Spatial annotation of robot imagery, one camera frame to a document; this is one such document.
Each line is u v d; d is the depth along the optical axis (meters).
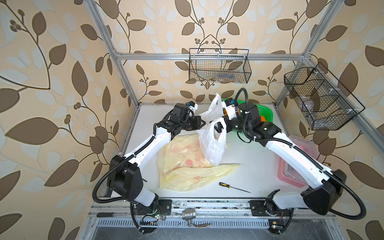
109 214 0.72
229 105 0.63
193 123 0.71
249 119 0.54
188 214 0.69
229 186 0.81
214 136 0.66
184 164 0.89
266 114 1.07
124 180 0.42
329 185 0.39
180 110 0.61
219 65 0.96
